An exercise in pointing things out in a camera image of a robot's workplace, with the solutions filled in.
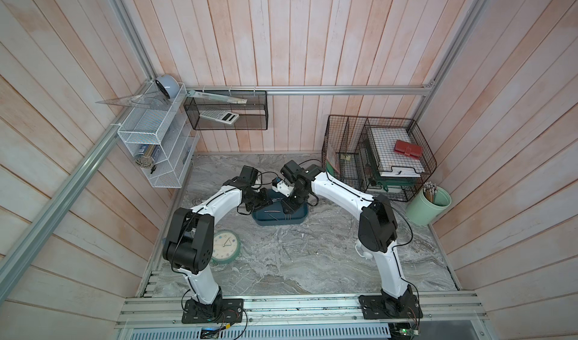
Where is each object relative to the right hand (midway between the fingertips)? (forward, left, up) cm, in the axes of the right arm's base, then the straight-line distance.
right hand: (287, 206), depth 90 cm
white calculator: (+34, +28, +20) cm, 48 cm away
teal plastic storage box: (0, +6, -6) cm, 9 cm away
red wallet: (+20, -49, +14) cm, 55 cm away
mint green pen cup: (-2, -54, 0) cm, 54 cm away
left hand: (+1, +8, -1) cm, 8 cm away
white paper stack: (+13, -42, +12) cm, 46 cm away
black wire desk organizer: (+38, -32, -7) cm, 51 cm away
